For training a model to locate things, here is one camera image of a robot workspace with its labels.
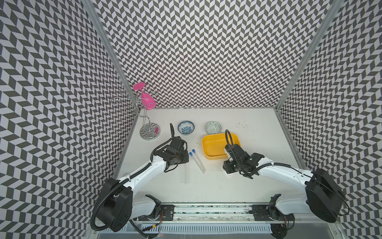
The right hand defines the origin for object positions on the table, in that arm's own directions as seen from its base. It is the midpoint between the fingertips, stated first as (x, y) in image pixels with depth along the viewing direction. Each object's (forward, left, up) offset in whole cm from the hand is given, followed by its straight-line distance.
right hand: (227, 168), depth 84 cm
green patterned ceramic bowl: (+31, +6, -1) cm, 31 cm away
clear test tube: (+13, +20, -4) cm, 24 cm away
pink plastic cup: (+36, +48, +20) cm, 63 cm away
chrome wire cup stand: (+27, +51, 0) cm, 58 cm away
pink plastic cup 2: (+40, +52, +29) cm, 72 cm away
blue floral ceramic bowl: (+31, +25, -1) cm, 40 cm away
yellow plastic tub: (+17, +6, -4) cm, 19 cm away
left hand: (+5, +24, +3) cm, 25 cm away
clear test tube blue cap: (+11, +21, -3) cm, 24 cm away
